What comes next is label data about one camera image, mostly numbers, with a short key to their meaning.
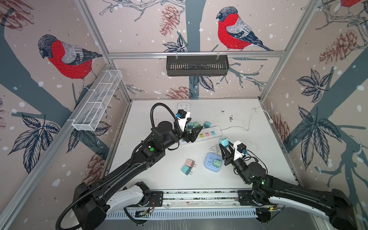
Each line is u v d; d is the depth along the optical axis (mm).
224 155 663
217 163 789
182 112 561
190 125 1024
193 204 728
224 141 703
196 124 1033
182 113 561
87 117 713
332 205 461
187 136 591
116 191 426
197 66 1049
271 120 1104
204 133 973
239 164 629
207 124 1035
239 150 594
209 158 856
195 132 592
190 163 837
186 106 1138
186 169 815
